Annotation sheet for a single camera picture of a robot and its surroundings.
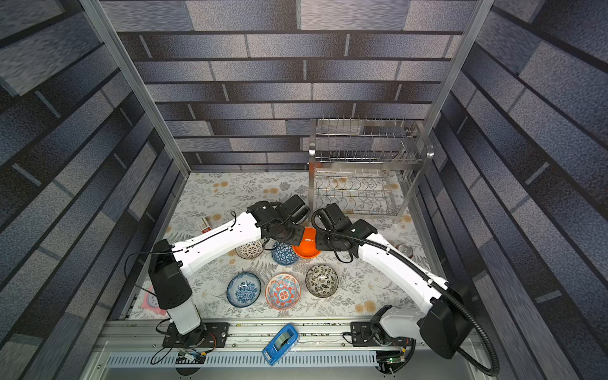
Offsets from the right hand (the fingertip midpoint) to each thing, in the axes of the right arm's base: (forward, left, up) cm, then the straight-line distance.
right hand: (318, 239), depth 80 cm
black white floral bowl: (-10, -1, -13) cm, 16 cm away
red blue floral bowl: (-14, +12, -13) cm, 23 cm away
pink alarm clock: (-19, +57, -11) cm, 61 cm away
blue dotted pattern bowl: (0, +13, -13) cm, 19 cm away
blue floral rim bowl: (-14, +27, -13) cm, 32 cm away
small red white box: (+12, +48, -11) cm, 51 cm away
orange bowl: (-3, +4, -1) cm, 5 cm away
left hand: (0, +6, +2) cm, 7 cm away
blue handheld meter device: (-30, +11, -9) cm, 34 cm away
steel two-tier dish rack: (+47, -24, -11) cm, 54 cm away
